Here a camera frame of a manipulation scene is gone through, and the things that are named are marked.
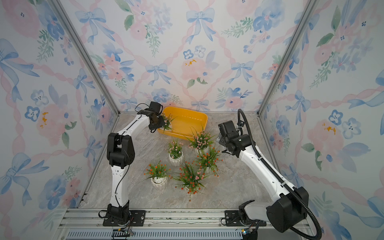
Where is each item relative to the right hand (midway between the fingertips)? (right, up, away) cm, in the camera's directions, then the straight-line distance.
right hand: (225, 132), depth 82 cm
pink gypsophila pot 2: (-28, -10, 0) cm, 29 cm away
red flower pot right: (-10, -15, -2) cm, 18 cm away
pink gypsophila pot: (-34, +8, +16) cm, 39 cm away
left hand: (-39, +6, +21) cm, 45 cm away
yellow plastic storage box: (-22, +6, +22) cm, 32 cm away
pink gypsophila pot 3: (-13, -5, +3) cm, 15 cm away
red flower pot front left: (-35, -20, -9) cm, 41 cm away
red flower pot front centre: (-19, -22, -10) cm, 31 cm away
